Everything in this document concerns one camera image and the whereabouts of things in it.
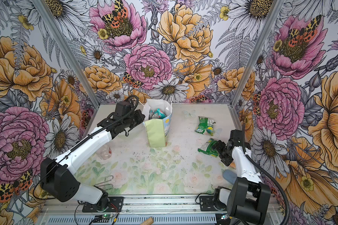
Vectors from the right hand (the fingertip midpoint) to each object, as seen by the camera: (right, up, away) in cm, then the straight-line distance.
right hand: (215, 156), depth 84 cm
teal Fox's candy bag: (-35, +25, +10) cm, 44 cm away
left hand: (-41, +21, -2) cm, 46 cm away
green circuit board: (-59, -27, -12) cm, 66 cm away
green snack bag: (-3, +3, +6) cm, 8 cm away
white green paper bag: (-34, +22, -4) cm, 40 cm away
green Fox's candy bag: (-2, +16, +18) cm, 25 cm away
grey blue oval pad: (+8, -11, -2) cm, 13 cm away
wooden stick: (-36, -27, -16) cm, 48 cm away
